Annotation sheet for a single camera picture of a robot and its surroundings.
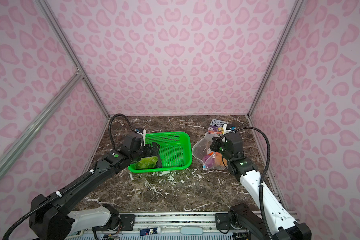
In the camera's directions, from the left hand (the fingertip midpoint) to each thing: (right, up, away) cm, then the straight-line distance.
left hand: (154, 144), depth 79 cm
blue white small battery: (0, -39, -10) cm, 41 cm away
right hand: (+30, +4, -3) cm, 31 cm away
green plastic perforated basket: (+10, -7, +21) cm, 24 cm away
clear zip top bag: (+26, -3, +6) cm, 26 cm away
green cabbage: (-5, -11, +5) cm, 13 cm away
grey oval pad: (+19, -40, -9) cm, 45 cm away
